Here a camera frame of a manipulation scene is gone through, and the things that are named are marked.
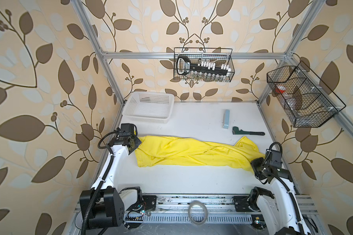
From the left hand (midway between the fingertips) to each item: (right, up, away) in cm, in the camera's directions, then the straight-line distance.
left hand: (135, 142), depth 83 cm
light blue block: (+60, +13, +24) cm, 66 cm away
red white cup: (+82, +30, -2) cm, 88 cm away
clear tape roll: (+34, -31, -6) cm, 46 cm away
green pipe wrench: (+65, +5, +17) cm, 67 cm away
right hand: (+68, -13, -1) cm, 69 cm away
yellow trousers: (+10, -6, +2) cm, 12 cm away
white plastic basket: (+1, +23, +33) cm, 40 cm away
